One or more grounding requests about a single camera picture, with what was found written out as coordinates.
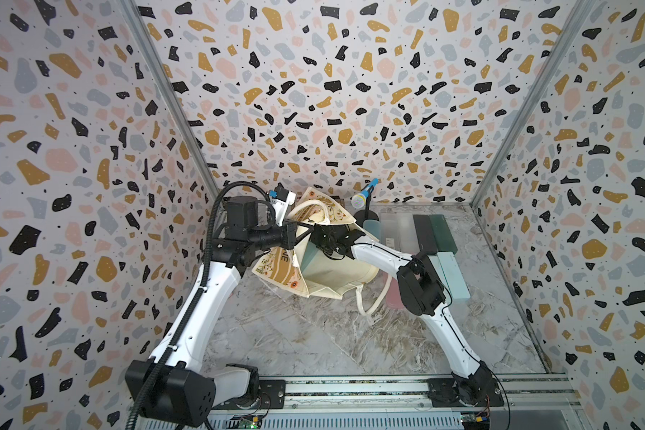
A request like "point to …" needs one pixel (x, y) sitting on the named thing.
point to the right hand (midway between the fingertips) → (308, 237)
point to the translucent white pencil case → (407, 235)
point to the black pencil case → (426, 236)
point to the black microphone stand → (366, 214)
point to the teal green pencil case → (311, 251)
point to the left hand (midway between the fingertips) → (315, 228)
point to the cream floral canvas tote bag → (325, 277)
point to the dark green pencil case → (442, 233)
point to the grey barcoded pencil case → (390, 234)
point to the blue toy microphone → (359, 200)
